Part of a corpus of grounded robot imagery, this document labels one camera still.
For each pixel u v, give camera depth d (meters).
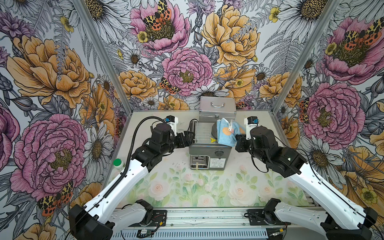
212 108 1.06
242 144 0.60
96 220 0.38
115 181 0.44
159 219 0.73
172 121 0.65
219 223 0.73
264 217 0.68
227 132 0.69
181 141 0.63
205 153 0.73
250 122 0.59
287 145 1.08
